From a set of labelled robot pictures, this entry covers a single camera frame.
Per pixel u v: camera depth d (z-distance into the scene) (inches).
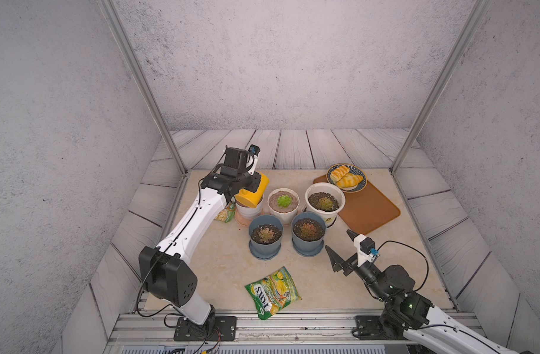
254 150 27.8
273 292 31.0
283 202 36.4
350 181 43.2
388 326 25.1
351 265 24.2
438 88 35.0
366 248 22.2
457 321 20.6
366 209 42.5
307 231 34.0
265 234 34.1
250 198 31.2
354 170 46.6
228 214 40.1
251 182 28.3
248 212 37.6
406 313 21.6
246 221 38.6
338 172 44.5
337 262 24.7
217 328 28.4
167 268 16.5
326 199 37.5
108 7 27.4
